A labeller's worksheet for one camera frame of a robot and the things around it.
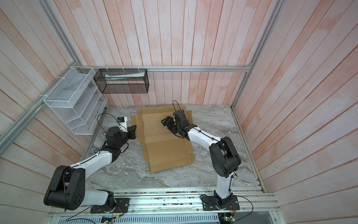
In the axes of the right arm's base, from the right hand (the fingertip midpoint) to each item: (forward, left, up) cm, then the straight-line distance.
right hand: (162, 123), depth 90 cm
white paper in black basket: (+23, +25, +20) cm, 40 cm away
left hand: (-4, +16, 0) cm, 17 cm away
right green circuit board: (-49, -36, -17) cm, 63 cm away
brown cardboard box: (-11, 0, -16) cm, 19 cm away
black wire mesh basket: (+33, +33, +10) cm, 48 cm away
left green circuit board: (-51, +26, -16) cm, 60 cm away
